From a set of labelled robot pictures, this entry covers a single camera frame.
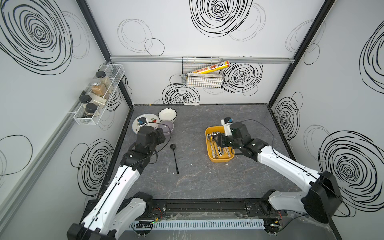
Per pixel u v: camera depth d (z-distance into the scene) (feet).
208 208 2.48
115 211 1.39
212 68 2.92
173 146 3.17
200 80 2.84
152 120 3.63
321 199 1.30
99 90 2.32
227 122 2.32
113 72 3.07
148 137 1.72
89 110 2.01
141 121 2.07
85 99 2.03
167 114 3.71
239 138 1.98
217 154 3.03
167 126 3.35
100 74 2.40
